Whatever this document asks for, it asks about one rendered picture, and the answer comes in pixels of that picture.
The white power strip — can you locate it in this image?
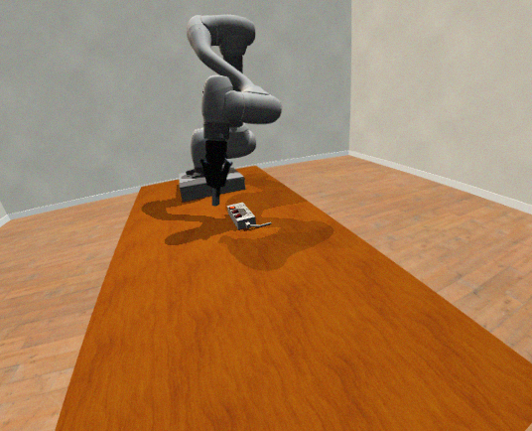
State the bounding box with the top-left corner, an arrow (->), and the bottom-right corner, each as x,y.
227,203 -> 271,230

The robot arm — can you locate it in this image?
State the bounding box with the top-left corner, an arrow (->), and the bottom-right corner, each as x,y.
186,15 -> 282,179

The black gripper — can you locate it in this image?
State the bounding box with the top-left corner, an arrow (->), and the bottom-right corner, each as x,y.
200,140 -> 232,207

